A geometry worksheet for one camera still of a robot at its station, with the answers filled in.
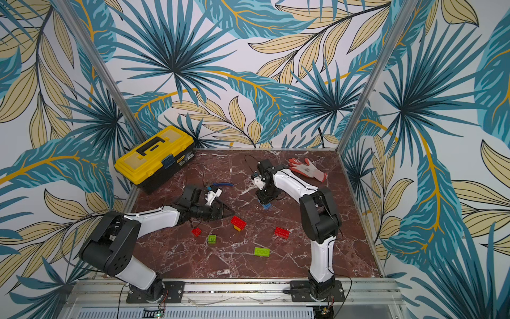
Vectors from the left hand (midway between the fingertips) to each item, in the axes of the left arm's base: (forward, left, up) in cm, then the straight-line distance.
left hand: (228, 217), depth 85 cm
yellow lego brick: (-3, -4, -5) cm, 7 cm away
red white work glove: (+33, -40, -6) cm, 52 cm away
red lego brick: (-2, -4, -2) cm, 5 cm away
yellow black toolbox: (+20, +37, +10) cm, 43 cm away
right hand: (+11, -16, -2) cm, 19 cm away
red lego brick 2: (-4, -23, -6) cm, 25 cm away
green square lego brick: (-8, +7, -6) cm, 12 cm away
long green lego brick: (-12, -15, -7) cm, 20 cm away
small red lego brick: (-4, +14, -7) cm, 16 cm away
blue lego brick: (+6, -17, -2) cm, 18 cm away
